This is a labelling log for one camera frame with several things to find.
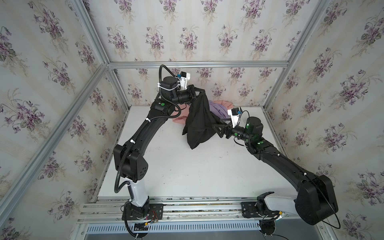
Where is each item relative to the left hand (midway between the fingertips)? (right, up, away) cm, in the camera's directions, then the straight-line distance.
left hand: (205, 88), depth 70 cm
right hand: (+6, -17, +5) cm, 19 cm away
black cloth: (-2, -16, +5) cm, 17 cm away
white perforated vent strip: (-40, -66, -2) cm, 77 cm away
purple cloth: (+13, -7, +37) cm, 40 cm away
